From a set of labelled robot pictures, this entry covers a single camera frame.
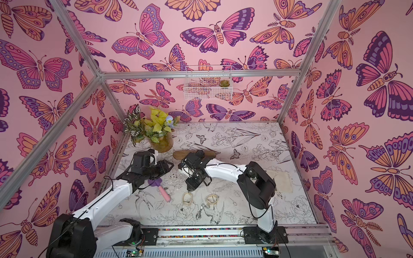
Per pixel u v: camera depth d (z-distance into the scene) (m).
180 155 0.95
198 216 0.79
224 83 0.92
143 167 0.66
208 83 0.95
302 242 0.74
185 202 0.83
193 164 0.70
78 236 0.39
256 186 0.48
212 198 0.85
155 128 0.88
